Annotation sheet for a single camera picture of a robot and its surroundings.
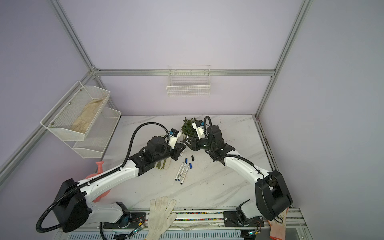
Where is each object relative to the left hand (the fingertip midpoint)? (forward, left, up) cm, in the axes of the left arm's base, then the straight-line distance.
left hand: (184, 146), depth 78 cm
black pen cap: (+4, -4, -20) cm, 21 cm away
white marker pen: (-12, +2, -20) cm, 23 cm away
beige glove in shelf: (+9, +52, +9) cm, 54 cm away
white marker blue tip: (-5, +4, -20) cm, 21 cm away
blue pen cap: (-1, -3, -20) cm, 21 cm away
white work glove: (-30, +11, -21) cm, 38 cm away
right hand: (+2, 0, +2) cm, 3 cm away
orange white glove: (-35, -46, -19) cm, 61 cm away
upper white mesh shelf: (+12, +59, +10) cm, 60 cm away
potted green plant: (+15, -1, -3) cm, 15 cm away
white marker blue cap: (-4, +2, -20) cm, 21 cm away
